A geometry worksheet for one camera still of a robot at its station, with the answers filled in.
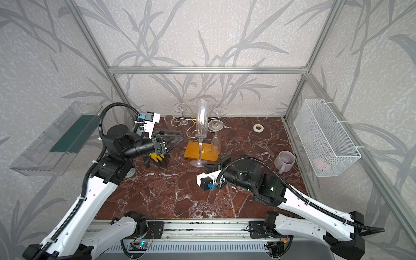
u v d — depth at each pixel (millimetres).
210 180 468
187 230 752
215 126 721
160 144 517
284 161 940
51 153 631
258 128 1131
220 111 788
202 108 573
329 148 606
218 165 521
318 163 734
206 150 999
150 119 531
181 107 788
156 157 958
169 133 628
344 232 393
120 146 467
